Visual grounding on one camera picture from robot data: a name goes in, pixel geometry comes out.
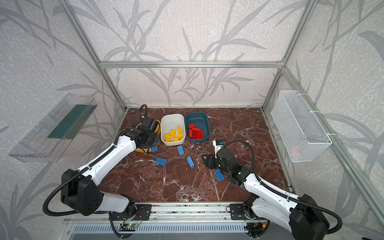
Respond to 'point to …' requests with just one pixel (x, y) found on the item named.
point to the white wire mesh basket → (303, 135)
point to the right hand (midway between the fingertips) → (206, 151)
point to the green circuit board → (128, 226)
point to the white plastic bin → (173, 129)
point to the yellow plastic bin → (158, 131)
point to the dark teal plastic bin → (200, 121)
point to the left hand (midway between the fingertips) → (157, 137)
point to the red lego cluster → (195, 133)
